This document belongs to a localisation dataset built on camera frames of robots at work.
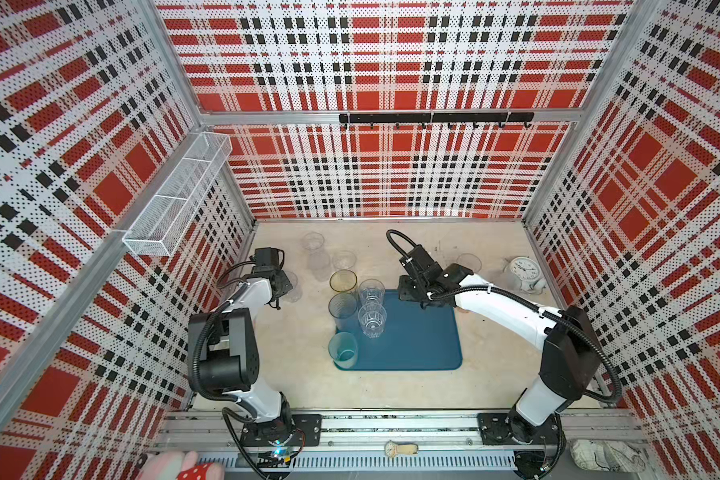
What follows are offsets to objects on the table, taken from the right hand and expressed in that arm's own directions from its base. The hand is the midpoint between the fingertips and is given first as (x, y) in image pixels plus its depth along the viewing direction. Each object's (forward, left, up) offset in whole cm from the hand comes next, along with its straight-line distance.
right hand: (407, 289), depth 85 cm
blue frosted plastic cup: (-2, +19, -9) cm, 21 cm away
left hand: (+6, +40, -7) cm, 41 cm away
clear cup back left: (+27, +33, -11) cm, 44 cm away
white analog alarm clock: (+12, -42, -10) cm, 45 cm away
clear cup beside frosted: (+17, +21, -8) cm, 28 cm away
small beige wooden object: (-37, +5, -11) cm, 39 cm away
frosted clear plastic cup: (+16, +29, -9) cm, 34 cm away
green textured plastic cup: (-13, +19, -11) cm, 26 cm away
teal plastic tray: (-9, -2, -14) cm, 17 cm away
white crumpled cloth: (-39, -44, -10) cm, 60 cm away
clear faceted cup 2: (-3, +11, -12) cm, 16 cm away
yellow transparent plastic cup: (+5, +19, -3) cm, 20 cm away
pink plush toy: (-41, +54, -6) cm, 68 cm away
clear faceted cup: (+5, +11, -10) cm, 15 cm away
